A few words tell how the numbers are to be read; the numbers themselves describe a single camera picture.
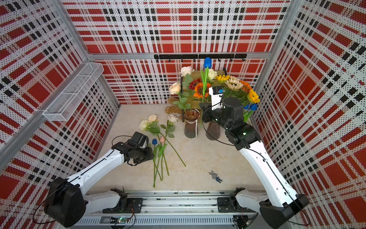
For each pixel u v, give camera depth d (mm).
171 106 1101
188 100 839
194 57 884
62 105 703
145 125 1051
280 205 361
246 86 761
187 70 784
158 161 903
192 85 773
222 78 750
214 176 826
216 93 522
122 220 690
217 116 530
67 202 398
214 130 926
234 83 708
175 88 777
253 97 691
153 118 1078
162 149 945
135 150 621
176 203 763
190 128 955
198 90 699
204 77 583
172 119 1076
